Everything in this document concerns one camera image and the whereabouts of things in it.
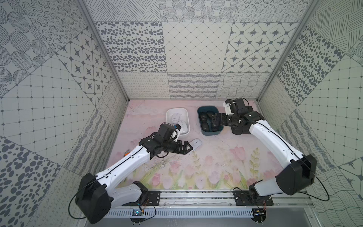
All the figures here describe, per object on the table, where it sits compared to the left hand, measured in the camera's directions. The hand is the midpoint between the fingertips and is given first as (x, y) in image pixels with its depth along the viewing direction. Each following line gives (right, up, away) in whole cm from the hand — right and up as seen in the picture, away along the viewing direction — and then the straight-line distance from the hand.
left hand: (190, 149), depth 74 cm
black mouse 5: (+13, +15, -1) cm, 20 cm away
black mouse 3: (+12, +9, +26) cm, 30 cm away
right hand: (+18, +14, +8) cm, 24 cm away
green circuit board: (-28, -32, -2) cm, 42 cm away
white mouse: (-4, +8, +25) cm, 26 cm away
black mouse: (+11, +17, +32) cm, 38 cm away
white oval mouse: (-11, +16, +33) cm, 38 cm away
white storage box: (-4, +16, +33) cm, 37 cm away
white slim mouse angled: (+4, -1, +19) cm, 19 cm away
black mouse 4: (+19, +8, +27) cm, 34 cm away
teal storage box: (+20, +23, +33) cm, 45 cm away
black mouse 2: (+17, +19, +36) cm, 44 cm away
